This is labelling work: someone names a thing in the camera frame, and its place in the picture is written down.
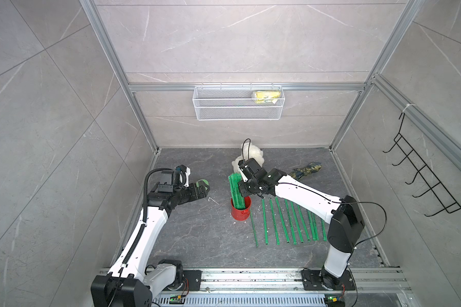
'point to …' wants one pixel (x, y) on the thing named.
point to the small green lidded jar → (204, 180)
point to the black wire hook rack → (428, 175)
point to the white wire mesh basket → (238, 103)
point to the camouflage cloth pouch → (312, 167)
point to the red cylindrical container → (241, 214)
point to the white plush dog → (248, 151)
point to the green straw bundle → (238, 200)
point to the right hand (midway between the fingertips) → (242, 187)
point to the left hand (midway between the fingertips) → (201, 187)
